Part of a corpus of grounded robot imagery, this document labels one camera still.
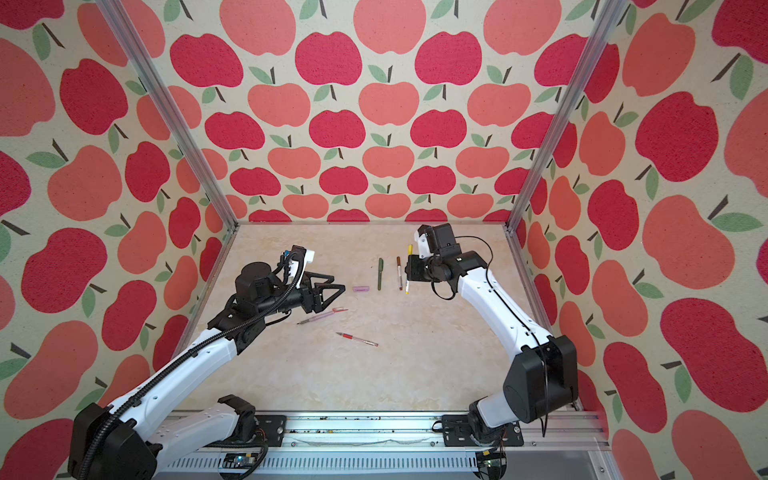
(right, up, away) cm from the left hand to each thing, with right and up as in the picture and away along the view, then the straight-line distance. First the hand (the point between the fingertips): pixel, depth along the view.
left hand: (341, 287), depth 72 cm
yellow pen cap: (+21, +10, +44) cm, 49 cm away
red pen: (+1, -18, +19) cm, 26 cm away
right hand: (+19, +4, +12) cm, 23 cm away
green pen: (+9, +4, +36) cm, 38 cm away
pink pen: (-11, -13, +23) cm, 29 cm away
